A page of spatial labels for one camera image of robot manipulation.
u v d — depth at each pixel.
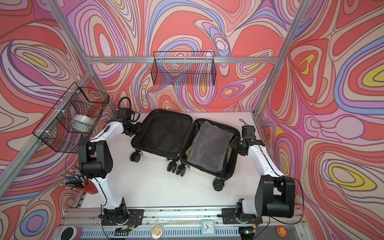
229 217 0.73
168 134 0.99
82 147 0.51
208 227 0.69
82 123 0.70
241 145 0.63
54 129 0.67
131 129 0.83
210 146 0.87
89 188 0.74
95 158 0.52
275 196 0.43
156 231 0.69
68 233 0.66
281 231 0.69
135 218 0.72
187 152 0.90
